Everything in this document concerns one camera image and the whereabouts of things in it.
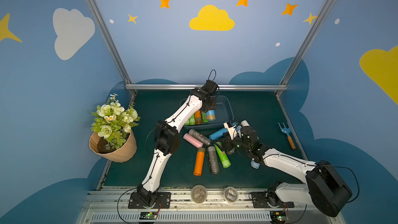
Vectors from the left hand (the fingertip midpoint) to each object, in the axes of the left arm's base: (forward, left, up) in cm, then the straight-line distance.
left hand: (215, 105), depth 92 cm
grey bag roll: (-31, +1, -14) cm, 34 cm away
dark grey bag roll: (-15, +9, -13) cm, 22 cm away
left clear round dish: (-46, +8, -10) cm, 48 cm away
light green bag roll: (-2, +14, -13) cm, 19 cm away
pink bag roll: (-17, +13, -14) cm, 25 cm away
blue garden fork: (-6, -49, -16) cm, 52 cm away
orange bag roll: (-29, +9, -15) cm, 33 cm away
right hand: (-18, -3, -4) cm, 19 cm away
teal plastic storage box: (+6, -8, -15) cm, 18 cm away
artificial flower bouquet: (-21, +49, +11) cm, 55 cm away
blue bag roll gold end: (-5, +3, -2) cm, 7 cm away
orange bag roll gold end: (0, +10, -13) cm, 17 cm away
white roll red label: (-4, -21, -13) cm, 25 cm away
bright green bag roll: (-27, -5, -14) cm, 31 cm away
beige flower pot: (-32, +46, -1) cm, 56 cm away
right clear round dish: (-46, -7, -10) cm, 47 cm away
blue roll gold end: (-12, -3, -13) cm, 18 cm away
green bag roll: (-4, +17, -14) cm, 23 cm away
